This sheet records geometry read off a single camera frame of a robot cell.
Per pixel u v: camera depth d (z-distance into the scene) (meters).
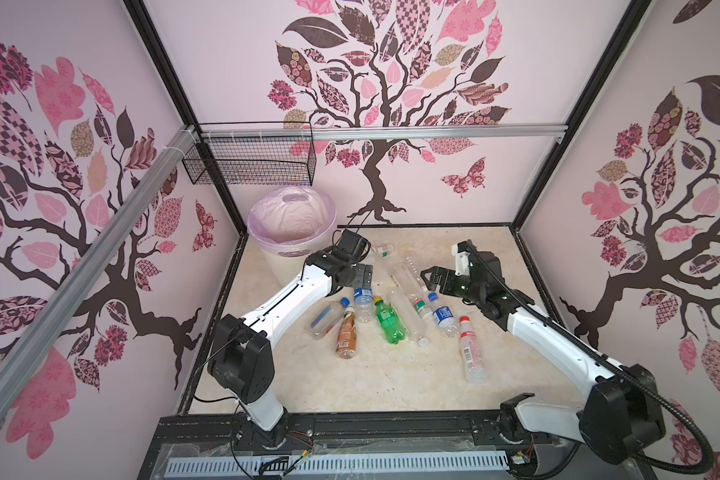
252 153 0.95
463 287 0.70
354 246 0.65
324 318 0.92
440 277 0.74
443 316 0.90
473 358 0.81
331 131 0.93
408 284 1.00
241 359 0.44
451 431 0.74
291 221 1.00
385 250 1.09
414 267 1.01
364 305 0.93
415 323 0.93
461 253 0.74
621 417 0.40
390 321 0.88
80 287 0.52
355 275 0.76
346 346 0.83
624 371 0.42
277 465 0.72
